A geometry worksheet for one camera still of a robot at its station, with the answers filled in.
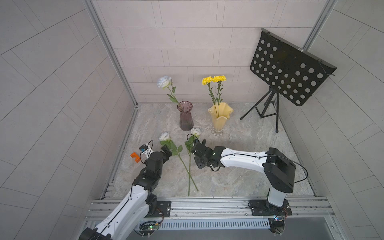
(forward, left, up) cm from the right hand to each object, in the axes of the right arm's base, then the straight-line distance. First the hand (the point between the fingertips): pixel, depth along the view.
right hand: (198, 160), depth 85 cm
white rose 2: (+17, +1, +3) cm, 17 cm away
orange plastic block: (+2, +35, +2) cm, 35 cm away
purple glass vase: (+22, +6, +11) cm, 26 cm away
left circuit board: (-30, +24, 0) cm, 39 cm away
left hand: (+6, +19, +6) cm, 21 cm away
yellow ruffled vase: (+16, -13, +12) cm, 24 cm away
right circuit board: (-32, -34, -3) cm, 47 cm away
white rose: (+14, +20, +4) cm, 24 cm away
